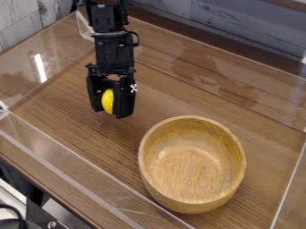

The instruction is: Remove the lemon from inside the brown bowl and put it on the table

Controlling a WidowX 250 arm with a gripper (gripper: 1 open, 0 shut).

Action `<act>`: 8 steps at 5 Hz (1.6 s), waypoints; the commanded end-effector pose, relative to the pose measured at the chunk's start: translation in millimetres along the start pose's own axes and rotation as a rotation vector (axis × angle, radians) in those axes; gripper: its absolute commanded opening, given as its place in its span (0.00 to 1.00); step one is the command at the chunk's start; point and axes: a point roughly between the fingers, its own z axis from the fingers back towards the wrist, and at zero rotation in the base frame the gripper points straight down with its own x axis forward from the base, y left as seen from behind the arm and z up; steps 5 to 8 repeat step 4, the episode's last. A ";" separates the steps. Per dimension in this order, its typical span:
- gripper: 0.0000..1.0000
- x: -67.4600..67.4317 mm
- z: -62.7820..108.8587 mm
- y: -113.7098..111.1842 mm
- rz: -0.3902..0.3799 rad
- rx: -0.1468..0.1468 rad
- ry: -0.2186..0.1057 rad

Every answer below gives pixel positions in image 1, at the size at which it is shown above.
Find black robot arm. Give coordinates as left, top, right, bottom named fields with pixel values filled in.
left=76, top=0, right=141, bottom=119

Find clear acrylic corner bracket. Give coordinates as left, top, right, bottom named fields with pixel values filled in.
left=75, top=11, right=94, bottom=42

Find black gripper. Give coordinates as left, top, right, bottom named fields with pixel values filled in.
left=86, top=30, right=141, bottom=119

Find black metal bracket with bolt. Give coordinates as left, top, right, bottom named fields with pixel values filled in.
left=24, top=196, right=87, bottom=229

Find clear acrylic tray wall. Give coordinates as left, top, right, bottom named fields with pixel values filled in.
left=0, top=13, right=306, bottom=229

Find black cable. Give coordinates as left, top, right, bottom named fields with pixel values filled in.
left=0, top=203, right=28, bottom=229

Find brown wooden bowl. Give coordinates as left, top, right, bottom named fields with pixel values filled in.
left=138, top=115, right=246, bottom=215

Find yellow lemon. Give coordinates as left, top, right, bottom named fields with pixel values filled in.
left=102, top=89, right=114, bottom=115

